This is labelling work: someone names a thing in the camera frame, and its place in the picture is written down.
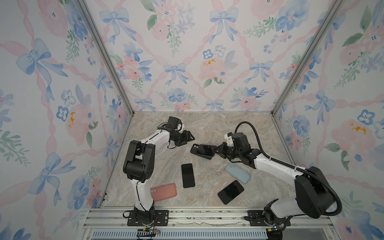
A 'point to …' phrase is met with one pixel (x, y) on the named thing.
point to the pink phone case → (163, 192)
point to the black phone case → (194, 148)
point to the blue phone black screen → (206, 151)
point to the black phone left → (187, 175)
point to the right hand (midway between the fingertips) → (212, 149)
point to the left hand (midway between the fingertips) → (192, 139)
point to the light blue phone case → (238, 172)
